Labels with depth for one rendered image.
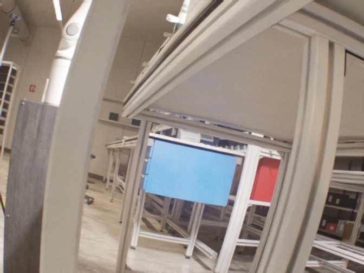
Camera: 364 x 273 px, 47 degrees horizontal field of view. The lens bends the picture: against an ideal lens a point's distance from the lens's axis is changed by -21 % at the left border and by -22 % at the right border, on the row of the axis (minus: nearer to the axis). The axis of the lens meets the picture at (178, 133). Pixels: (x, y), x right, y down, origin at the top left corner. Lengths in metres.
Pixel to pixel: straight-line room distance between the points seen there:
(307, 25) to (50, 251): 0.36
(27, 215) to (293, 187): 1.22
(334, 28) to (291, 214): 0.23
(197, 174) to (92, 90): 3.09
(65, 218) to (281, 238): 0.27
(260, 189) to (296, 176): 3.05
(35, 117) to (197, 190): 1.99
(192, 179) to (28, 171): 1.96
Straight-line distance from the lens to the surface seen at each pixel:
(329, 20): 0.54
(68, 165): 0.29
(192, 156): 3.37
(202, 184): 3.39
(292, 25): 0.51
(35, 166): 1.58
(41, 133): 1.58
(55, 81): 1.66
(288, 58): 0.90
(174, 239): 4.00
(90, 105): 0.29
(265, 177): 3.55
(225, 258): 3.43
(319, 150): 0.52
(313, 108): 0.50
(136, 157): 2.26
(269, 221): 2.44
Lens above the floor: 0.75
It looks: 4 degrees up
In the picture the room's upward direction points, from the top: 12 degrees clockwise
